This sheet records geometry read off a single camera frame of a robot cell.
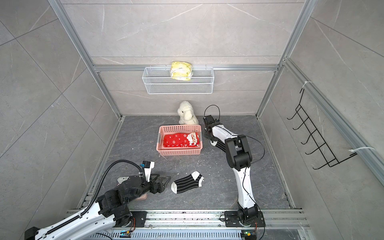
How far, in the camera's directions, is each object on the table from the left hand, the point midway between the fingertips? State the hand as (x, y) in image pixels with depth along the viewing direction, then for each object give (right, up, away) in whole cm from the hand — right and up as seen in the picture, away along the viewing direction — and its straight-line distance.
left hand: (166, 175), depth 74 cm
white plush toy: (+8, +34, +24) cm, 43 cm away
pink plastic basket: (+4, +9, +19) cm, 22 cm away
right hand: (+27, +18, +33) cm, 46 cm away
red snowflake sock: (+12, +16, +24) cm, 32 cm away
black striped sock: (+31, +12, +30) cm, 45 cm away
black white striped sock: (+14, -7, +12) cm, 20 cm away
